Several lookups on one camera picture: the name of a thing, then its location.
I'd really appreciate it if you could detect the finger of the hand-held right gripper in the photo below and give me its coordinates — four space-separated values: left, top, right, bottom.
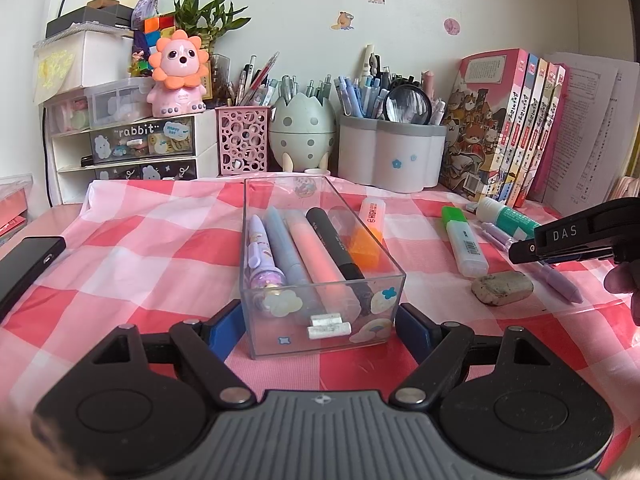
533 207 607 252
509 239 617 264

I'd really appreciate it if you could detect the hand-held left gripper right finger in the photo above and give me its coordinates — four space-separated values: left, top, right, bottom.
390 302 548 408

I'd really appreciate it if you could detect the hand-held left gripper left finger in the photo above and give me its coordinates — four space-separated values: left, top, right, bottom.
90 300 257 408

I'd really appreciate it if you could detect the purple mechanical pencil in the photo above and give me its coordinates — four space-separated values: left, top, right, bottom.
480 222 584 305

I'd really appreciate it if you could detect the green white glue stick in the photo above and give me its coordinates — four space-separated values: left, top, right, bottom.
475 197 544 242

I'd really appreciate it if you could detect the purple character pen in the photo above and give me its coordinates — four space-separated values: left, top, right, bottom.
247 213 287 312

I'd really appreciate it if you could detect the green highlighter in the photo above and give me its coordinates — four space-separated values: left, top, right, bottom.
441 205 490 279

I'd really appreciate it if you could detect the clear plastic pencil box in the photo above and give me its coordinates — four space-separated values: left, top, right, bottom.
239 175 407 360

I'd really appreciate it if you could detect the orange highlighter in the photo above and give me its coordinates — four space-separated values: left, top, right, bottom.
349 199 389 268

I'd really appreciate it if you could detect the light blue marker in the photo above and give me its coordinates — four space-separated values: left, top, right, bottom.
263 207 315 307

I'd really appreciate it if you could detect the pink highlighter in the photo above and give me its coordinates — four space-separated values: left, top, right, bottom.
285 211 359 319

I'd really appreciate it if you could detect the black marker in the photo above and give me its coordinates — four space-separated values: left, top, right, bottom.
305 207 373 306

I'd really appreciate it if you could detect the person's right hand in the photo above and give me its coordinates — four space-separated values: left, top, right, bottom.
603 260 640 327

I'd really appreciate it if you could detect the pink pencil pouch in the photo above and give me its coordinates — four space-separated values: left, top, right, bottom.
612 174 640 202

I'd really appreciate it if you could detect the dirty white eraser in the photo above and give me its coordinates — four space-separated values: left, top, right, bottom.
470 272 535 307

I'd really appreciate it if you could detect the pink checked tablecloth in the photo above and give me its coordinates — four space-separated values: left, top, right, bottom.
0 175 640 466

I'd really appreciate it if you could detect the illustrated comic book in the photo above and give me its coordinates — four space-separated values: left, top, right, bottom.
517 62 563 209
522 65 569 209

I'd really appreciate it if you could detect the blue spine comic book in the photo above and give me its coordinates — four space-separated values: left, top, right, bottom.
505 55 547 207

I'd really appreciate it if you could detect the pink spine comic book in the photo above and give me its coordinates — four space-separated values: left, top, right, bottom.
439 48 539 207

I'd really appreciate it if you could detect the grey flower-shaped pen holder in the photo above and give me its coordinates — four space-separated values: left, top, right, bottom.
337 112 449 194

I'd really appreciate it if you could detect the pink perforated pen holder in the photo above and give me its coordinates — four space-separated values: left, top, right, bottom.
214 105 274 177

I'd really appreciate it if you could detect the magnifying glass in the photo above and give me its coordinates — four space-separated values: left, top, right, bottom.
384 84 434 124

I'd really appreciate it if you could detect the black phone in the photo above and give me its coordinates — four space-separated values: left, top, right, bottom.
0 236 67 319

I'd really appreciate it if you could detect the green egg-shaped pen holder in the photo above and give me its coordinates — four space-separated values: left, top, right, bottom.
268 92 337 176

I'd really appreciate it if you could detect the white drawer organizer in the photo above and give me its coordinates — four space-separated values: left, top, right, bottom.
42 109 219 206

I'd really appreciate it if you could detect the blurred brown fuzzy cloth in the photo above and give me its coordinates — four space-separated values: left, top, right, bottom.
0 407 78 480

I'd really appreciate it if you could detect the bunch of blue and pink pens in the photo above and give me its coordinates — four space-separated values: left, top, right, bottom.
333 43 447 126

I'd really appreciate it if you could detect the pink lidded box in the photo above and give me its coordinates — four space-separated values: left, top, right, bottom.
0 174 34 247

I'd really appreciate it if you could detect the bunch of thin pens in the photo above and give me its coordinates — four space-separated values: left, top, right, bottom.
230 51 281 111

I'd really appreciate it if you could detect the glass vase with pebbles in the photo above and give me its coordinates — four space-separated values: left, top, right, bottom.
207 53 232 104

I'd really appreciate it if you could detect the clear storage box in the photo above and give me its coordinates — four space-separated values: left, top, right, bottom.
84 77 167 129

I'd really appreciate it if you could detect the bunch of grey-green pens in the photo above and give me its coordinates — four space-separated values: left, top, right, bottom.
273 73 334 107

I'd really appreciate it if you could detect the pink orange lion toy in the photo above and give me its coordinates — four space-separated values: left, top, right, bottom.
147 29 209 117

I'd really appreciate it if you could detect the colourful puzzle toy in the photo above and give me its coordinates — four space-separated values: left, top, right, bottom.
131 30 157 79

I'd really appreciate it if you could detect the white box with yellow sticker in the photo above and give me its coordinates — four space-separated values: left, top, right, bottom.
32 29 137 107

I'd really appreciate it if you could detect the colourful puzzle cube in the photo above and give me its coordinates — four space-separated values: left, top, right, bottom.
142 12 179 42

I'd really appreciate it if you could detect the green bamboo plant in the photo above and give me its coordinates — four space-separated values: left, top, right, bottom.
172 0 252 57

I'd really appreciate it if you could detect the purple sachet bag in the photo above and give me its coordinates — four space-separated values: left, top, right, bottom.
130 0 164 31

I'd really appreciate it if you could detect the black flat box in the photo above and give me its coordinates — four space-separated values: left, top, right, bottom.
45 4 134 39

